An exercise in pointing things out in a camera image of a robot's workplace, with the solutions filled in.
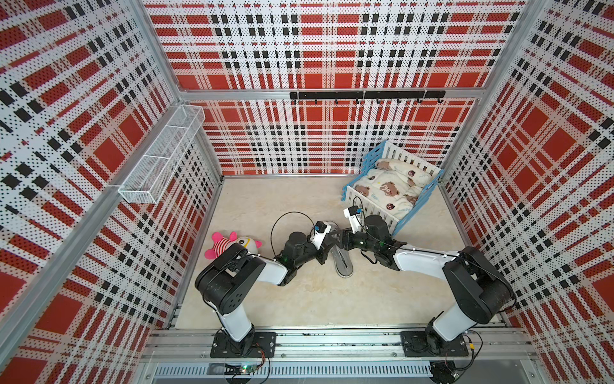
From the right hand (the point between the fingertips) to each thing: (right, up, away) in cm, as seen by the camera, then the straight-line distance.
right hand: (334, 233), depth 86 cm
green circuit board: (-27, -37, -17) cm, 49 cm away
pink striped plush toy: (-44, -4, +5) cm, 44 cm away
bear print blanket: (+27, +17, +16) cm, 36 cm away
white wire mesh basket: (-72, +21, +5) cm, 75 cm away
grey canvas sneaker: (+3, -11, 0) cm, 12 cm away
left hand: (+2, -3, +3) cm, 4 cm away
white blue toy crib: (+31, +31, +20) cm, 49 cm away
